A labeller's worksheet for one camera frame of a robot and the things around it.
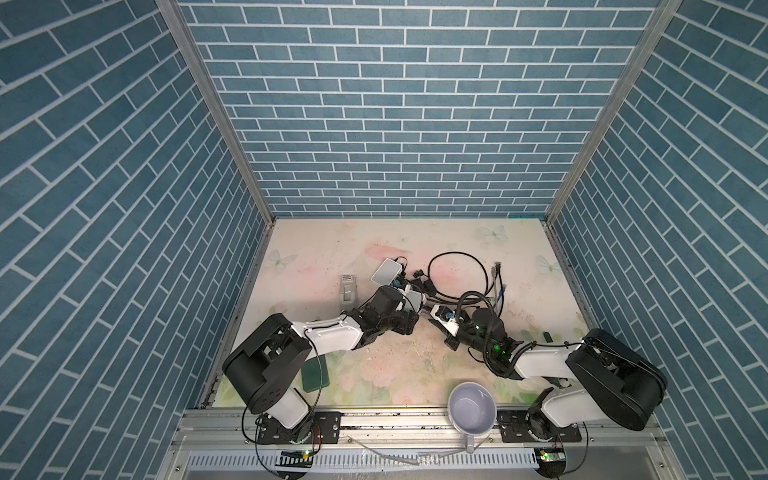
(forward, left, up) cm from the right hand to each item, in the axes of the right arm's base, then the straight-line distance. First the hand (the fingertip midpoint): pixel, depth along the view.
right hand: (430, 314), depth 86 cm
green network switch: (-17, +31, -7) cm, 36 cm away
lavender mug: (-22, -11, -7) cm, 26 cm away
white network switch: (+18, +15, -5) cm, 24 cm away
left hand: (+1, +6, -3) cm, 7 cm away
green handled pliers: (-1, -36, -8) cm, 37 cm away
